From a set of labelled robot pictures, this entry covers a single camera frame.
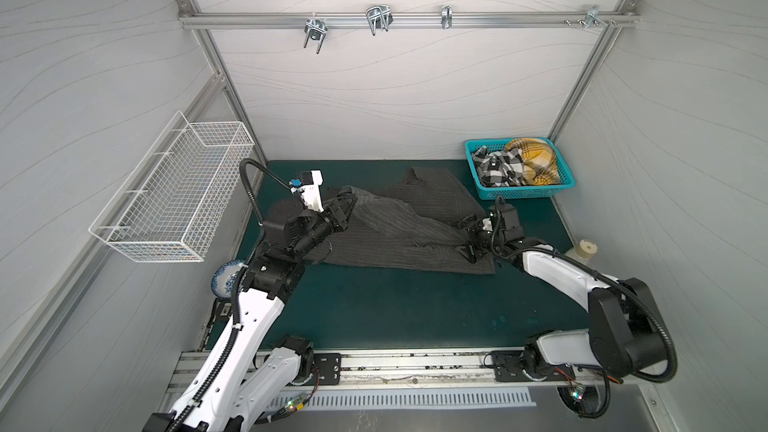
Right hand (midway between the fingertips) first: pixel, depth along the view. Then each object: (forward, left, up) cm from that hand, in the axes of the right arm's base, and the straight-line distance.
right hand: (455, 225), depth 88 cm
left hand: (-7, +25, +23) cm, 34 cm away
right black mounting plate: (-35, -12, -11) cm, 38 cm away
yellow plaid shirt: (+31, -33, -2) cm, 46 cm away
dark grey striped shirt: (+1, +11, +1) cm, 11 cm away
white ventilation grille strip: (-42, +11, -11) cm, 45 cm away
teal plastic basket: (+20, -27, -7) cm, 35 cm away
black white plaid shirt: (+26, -18, -2) cm, 32 cm away
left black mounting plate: (-37, +33, -10) cm, 50 cm away
